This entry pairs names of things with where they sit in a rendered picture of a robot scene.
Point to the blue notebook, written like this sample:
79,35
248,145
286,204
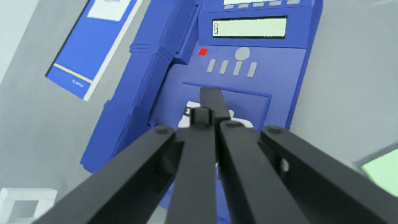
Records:
90,45

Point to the pale green sticky note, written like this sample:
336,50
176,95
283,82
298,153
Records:
384,171

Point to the blue desk phone body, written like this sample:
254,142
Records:
256,51

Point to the blue telephone handset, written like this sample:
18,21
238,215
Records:
124,119

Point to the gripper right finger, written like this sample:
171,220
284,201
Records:
316,189

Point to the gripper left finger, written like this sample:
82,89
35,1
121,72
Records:
129,188

